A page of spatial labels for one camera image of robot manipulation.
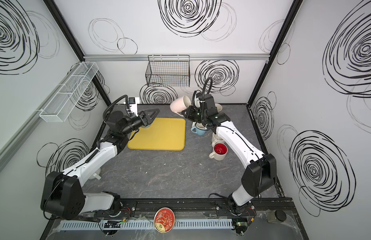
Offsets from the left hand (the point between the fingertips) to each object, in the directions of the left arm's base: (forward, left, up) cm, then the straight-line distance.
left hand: (158, 111), depth 72 cm
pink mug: (+6, -10, -1) cm, 12 cm away
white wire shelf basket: (+3, +49, +1) cm, 49 cm away
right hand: (+3, -10, -4) cm, 11 cm away
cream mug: (-5, -35, -30) cm, 46 cm away
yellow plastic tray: (+11, +3, -37) cm, 39 cm away
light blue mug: (+8, -21, -25) cm, 34 cm away
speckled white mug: (+1, -32, -25) cm, 40 cm away
